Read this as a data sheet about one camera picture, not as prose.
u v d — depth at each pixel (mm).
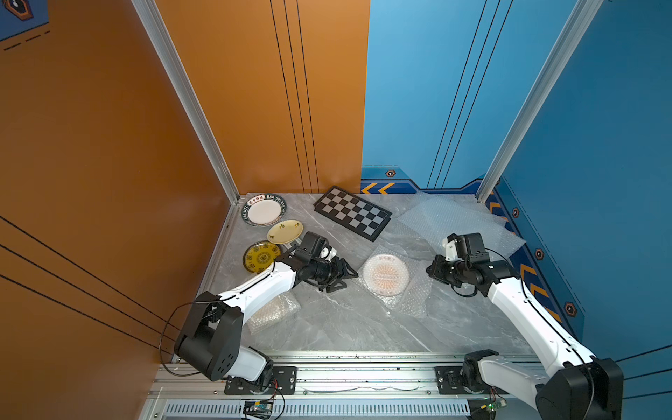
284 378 747
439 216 1083
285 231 1089
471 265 604
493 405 697
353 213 1094
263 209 1165
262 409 713
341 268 737
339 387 740
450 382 725
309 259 675
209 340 424
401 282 908
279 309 814
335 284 756
